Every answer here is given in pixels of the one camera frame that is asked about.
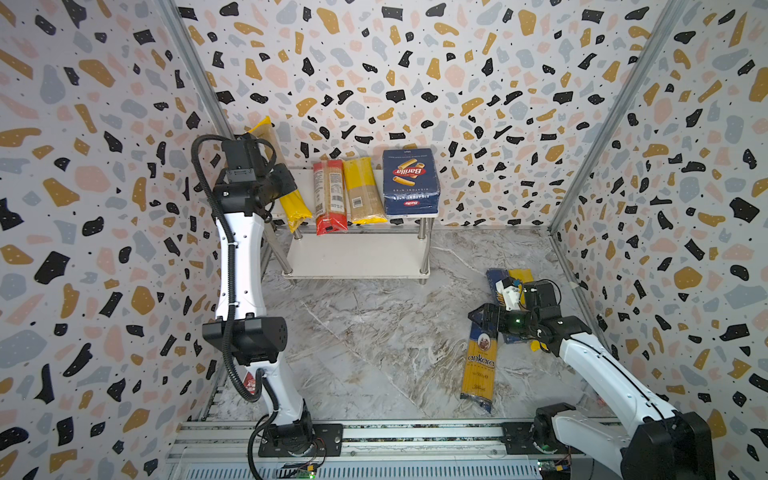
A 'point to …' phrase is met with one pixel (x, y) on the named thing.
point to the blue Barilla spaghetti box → (495, 275)
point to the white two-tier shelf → (396, 249)
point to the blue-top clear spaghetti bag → (480, 367)
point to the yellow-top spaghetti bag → (364, 202)
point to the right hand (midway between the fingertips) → (477, 312)
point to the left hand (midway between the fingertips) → (287, 167)
